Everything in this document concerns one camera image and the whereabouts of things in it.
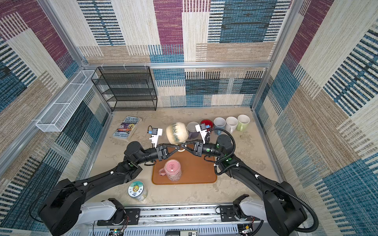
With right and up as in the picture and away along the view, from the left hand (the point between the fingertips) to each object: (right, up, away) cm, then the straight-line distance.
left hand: (179, 147), depth 68 cm
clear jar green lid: (-21, -22, +6) cm, 31 cm away
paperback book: (-39, +7, +38) cm, 55 cm away
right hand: (+1, 0, +1) cm, 1 cm away
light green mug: (+40, +11, +31) cm, 52 cm away
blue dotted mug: (+25, +11, +33) cm, 43 cm away
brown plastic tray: (+8, -15, +19) cm, 26 cm away
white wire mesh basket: (-59, +13, +3) cm, 60 cm away
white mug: (+33, +11, +33) cm, 48 cm away
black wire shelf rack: (-42, +37, +41) cm, 69 cm away
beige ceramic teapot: (-1, +7, -4) cm, 8 cm away
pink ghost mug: (-4, -13, +10) cm, 17 cm away
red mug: (+17, +12, +34) cm, 40 cm away
